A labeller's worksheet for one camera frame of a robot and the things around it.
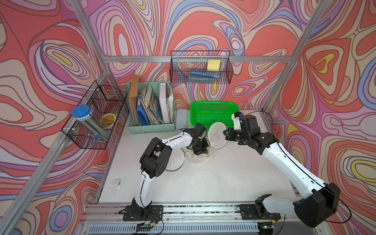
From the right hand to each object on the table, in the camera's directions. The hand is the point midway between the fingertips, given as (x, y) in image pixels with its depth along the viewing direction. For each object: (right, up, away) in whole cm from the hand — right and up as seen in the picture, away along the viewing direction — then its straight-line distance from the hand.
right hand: (225, 135), depth 79 cm
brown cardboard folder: (-52, +21, +5) cm, 56 cm away
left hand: (-6, -11, +13) cm, 18 cm away
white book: (-36, +20, +13) cm, 43 cm away
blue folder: (-50, +12, +15) cm, 54 cm away
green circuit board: (-43, -45, -7) cm, 62 cm away
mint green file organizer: (-58, +3, +23) cm, 63 cm away
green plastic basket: (-6, +15, +40) cm, 43 cm away
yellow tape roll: (-64, +9, +1) cm, 65 cm away
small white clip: (-59, -26, +1) cm, 65 cm away
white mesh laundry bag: (-27, -15, +7) cm, 32 cm away
